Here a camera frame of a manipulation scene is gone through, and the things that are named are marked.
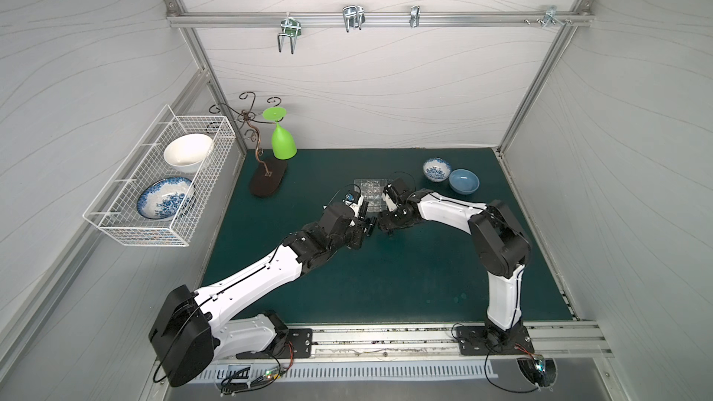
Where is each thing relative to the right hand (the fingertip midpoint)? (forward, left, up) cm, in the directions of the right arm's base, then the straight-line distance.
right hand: (387, 221), depth 97 cm
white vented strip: (-44, +21, -1) cm, 49 cm away
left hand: (-10, +8, +15) cm, 20 cm away
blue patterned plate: (-15, +55, +33) cm, 66 cm away
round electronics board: (-41, -40, -3) cm, 57 cm away
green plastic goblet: (+16, +36, +21) cm, 44 cm away
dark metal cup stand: (+17, +49, -1) cm, 52 cm away
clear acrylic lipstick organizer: (+11, +6, +3) cm, 13 cm away
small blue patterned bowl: (+25, -20, 0) cm, 33 cm away
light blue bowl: (+20, -31, -1) cm, 36 cm away
